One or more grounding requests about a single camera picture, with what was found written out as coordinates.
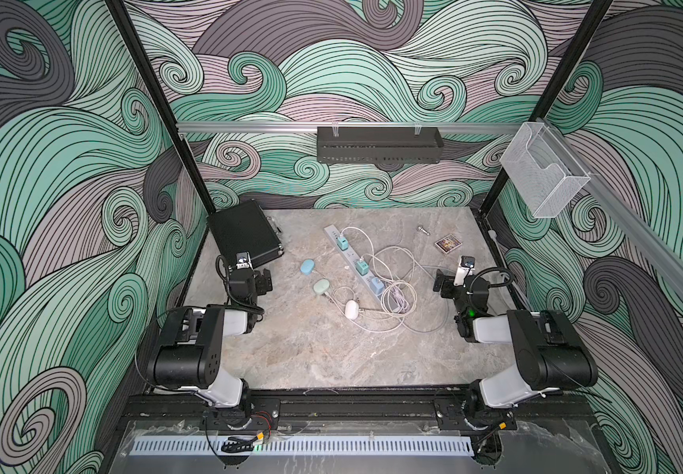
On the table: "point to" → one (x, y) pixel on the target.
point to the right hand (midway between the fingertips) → (451, 271)
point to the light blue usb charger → (377, 285)
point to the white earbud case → (351, 309)
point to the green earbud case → (320, 286)
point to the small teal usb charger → (342, 243)
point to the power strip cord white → (404, 305)
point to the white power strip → (386, 303)
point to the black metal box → (245, 227)
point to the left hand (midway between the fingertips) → (248, 269)
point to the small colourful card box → (448, 243)
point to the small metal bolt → (420, 228)
